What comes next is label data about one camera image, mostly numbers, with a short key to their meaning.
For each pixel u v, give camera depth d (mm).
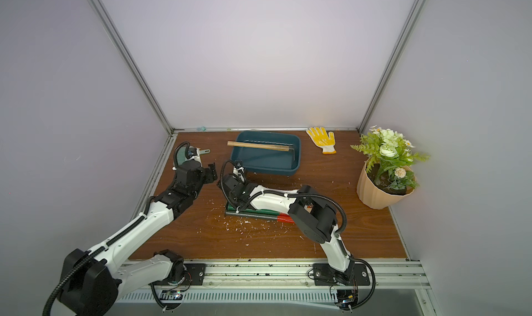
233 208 644
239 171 769
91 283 387
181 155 1098
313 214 495
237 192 672
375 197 795
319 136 1184
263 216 854
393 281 720
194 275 728
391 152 712
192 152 694
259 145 1068
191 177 603
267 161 1048
